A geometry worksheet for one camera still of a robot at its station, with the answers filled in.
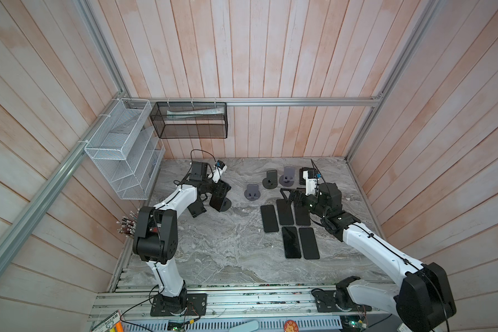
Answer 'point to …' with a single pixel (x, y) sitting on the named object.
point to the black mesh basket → (190, 120)
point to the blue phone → (217, 200)
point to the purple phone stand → (288, 179)
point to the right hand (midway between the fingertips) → (288, 188)
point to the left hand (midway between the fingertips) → (223, 186)
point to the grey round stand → (270, 182)
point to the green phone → (270, 220)
